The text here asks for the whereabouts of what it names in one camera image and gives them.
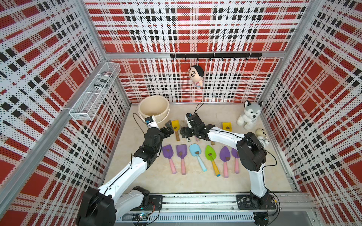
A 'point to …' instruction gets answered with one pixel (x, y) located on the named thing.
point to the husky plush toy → (251, 109)
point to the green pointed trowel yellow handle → (210, 153)
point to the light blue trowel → (195, 149)
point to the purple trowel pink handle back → (197, 139)
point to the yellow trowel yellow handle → (227, 126)
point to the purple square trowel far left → (168, 152)
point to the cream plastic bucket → (153, 105)
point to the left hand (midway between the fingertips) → (168, 123)
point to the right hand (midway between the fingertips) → (187, 129)
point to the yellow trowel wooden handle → (176, 125)
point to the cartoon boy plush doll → (196, 74)
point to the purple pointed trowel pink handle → (225, 155)
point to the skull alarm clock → (261, 134)
